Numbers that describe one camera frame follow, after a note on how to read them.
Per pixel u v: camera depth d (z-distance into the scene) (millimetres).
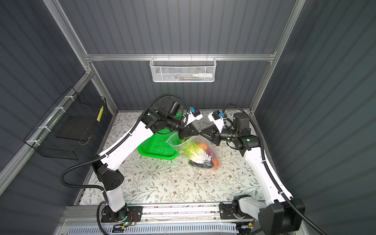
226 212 734
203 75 866
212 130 628
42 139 616
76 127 752
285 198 387
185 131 598
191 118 600
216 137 604
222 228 708
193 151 787
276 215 373
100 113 837
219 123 606
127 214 721
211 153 773
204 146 872
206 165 806
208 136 668
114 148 457
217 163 838
